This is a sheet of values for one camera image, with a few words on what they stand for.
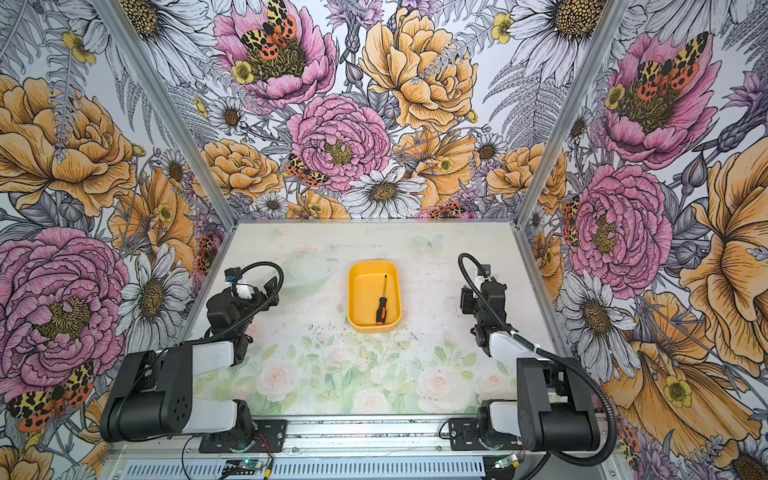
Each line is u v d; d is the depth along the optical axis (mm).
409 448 741
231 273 762
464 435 740
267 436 736
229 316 697
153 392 440
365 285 1043
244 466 705
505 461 715
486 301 688
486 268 793
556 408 431
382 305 967
